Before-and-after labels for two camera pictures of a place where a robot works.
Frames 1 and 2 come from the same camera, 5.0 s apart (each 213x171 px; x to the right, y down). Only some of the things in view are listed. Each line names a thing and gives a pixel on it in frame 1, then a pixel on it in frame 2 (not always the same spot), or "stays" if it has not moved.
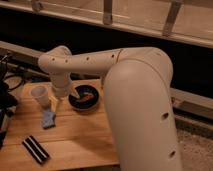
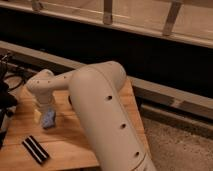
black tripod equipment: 8,101 stays
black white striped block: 35,149 stays
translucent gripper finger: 53,102 → 37,116
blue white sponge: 48,119 stays
